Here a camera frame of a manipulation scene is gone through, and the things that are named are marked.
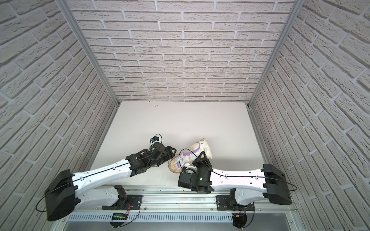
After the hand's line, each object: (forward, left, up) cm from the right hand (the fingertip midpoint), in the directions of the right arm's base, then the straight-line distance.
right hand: (203, 153), depth 72 cm
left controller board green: (-24, +45, -20) cm, 55 cm away
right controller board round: (-28, -16, -19) cm, 37 cm away
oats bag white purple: (+1, +5, 0) cm, 6 cm away
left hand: (+7, +15, -5) cm, 18 cm away
